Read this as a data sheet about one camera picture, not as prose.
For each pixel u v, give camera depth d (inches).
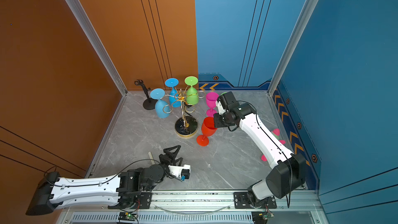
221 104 25.4
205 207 28.6
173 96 31.2
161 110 33.5
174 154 25.4
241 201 28.5
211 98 39.0
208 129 29.2
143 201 29.0
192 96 35.4
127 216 27.8
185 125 38.2
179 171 24.1
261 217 27.8
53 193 17.5
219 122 27.4
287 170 15.6
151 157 34.2
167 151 25.8
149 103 43.5
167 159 24.6
